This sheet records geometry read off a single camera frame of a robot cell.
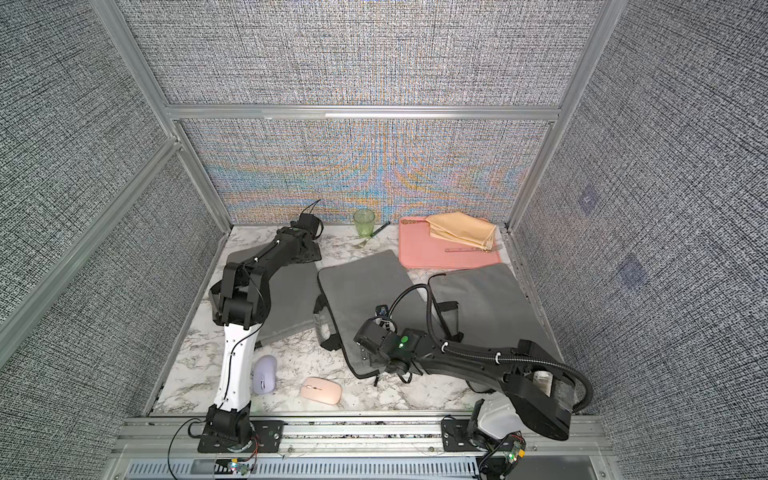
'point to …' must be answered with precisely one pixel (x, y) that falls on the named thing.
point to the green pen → (380, 228)
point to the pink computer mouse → (326, 391)
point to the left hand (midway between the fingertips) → (306, 253)
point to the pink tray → (419, 249)
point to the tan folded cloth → (462, 227)
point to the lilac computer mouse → (265, 372)
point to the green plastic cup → (364, 218)
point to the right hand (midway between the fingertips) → (378, 342)
